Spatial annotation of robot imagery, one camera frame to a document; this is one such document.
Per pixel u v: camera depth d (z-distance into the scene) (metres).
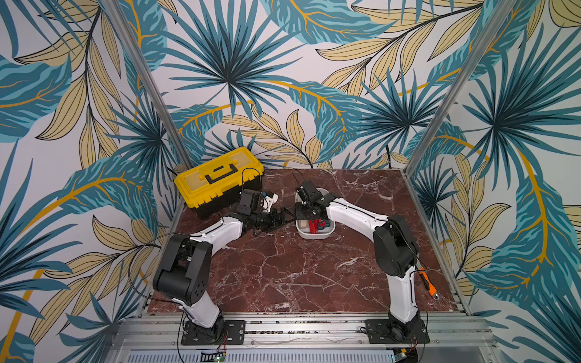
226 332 0.72
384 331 0.73
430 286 0.83
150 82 0.84
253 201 0.73
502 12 0.69
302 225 0.90
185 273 0.46
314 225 0.95
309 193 0.75
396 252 0.52
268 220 0.79
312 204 0.72
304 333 0.75
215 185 0.91
